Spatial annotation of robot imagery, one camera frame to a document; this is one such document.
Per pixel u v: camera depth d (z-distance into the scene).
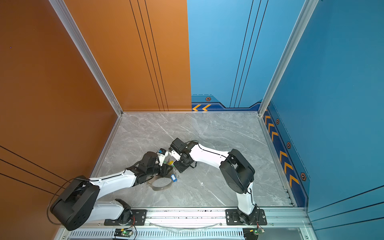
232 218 0.72
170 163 0.92
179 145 0.70
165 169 0.78
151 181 0.79
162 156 0.80
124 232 0.71
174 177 0.86
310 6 0.69
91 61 0.89
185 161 0.73
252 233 0.71
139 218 0.74
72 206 0.42
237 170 0.49
